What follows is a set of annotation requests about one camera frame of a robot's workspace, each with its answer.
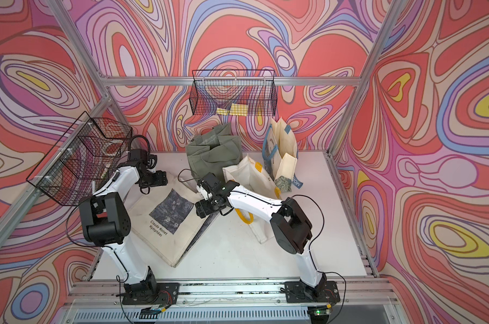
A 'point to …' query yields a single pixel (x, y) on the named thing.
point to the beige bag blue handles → (280, 154)
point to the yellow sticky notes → (237, 109)
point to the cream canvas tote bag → (165, 221)
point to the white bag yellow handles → (253, 174)
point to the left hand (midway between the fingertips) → (161, 181)
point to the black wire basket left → (86, 157)
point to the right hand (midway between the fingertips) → (206, 214)
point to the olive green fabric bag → (211, 152)
